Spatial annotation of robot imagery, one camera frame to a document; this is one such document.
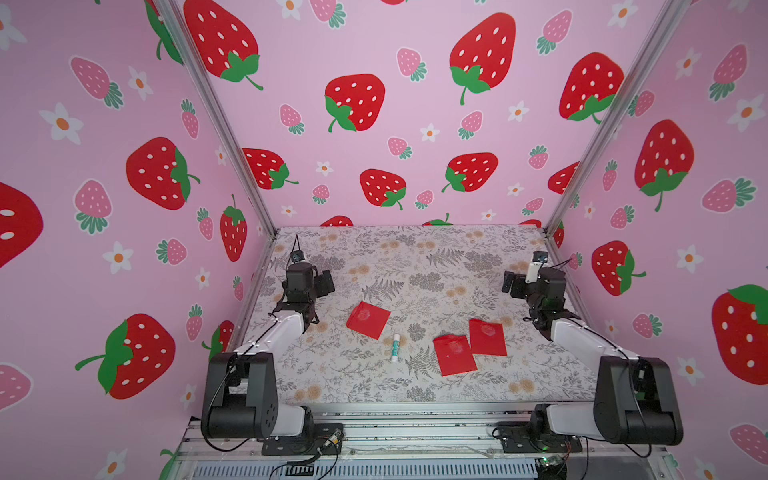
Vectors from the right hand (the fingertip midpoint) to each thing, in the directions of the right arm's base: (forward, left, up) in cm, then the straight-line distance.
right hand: (528, 273), depth 90 cm
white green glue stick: (-21, +39, -13) cm, 47 cm away
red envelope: (-12, +49, -14) cm, 52 cm away
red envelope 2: (-22, +21, -15) cm, 34 cm away
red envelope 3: (-15, +11, -16) cm, 24 cm away
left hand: (-5, +66, -1) cm, 66 cm away
